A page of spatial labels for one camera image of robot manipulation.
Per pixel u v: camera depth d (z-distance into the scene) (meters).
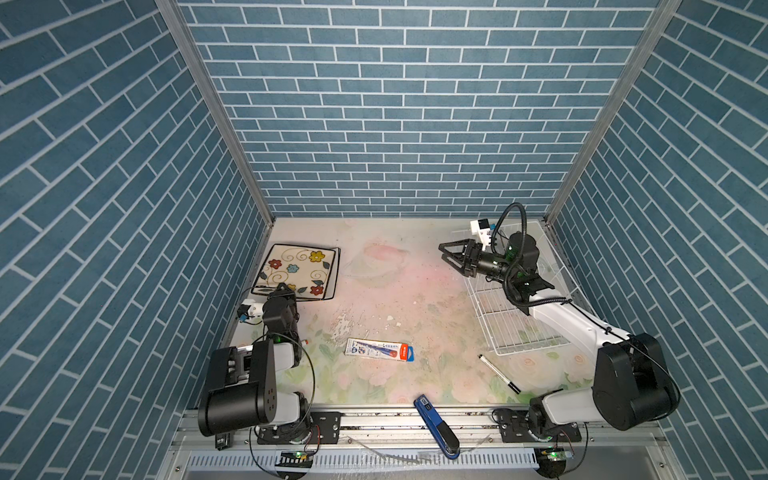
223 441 0.69
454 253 0.70
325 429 0.73
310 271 0.93
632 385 0.43
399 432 0.74
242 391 0.43
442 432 0.69
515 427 0.74
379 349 0.86
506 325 0.88
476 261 0.69
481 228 0.74
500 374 0.82
